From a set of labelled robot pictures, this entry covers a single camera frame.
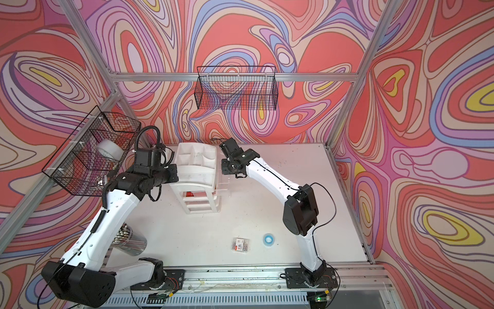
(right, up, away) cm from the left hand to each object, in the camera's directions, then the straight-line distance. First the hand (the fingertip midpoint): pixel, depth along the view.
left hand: (178, 170), depth 77 cm
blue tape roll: (+37, -31, +6) cm, 48 cm away
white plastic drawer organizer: (+5, +2, +8) cm, 10 cm away
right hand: (+20, -1, +10) cm, 22 cm away
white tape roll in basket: (-25, +8, -3) cm, 27 cm away
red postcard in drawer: (+3, -10, +3) cm, 11 cm away
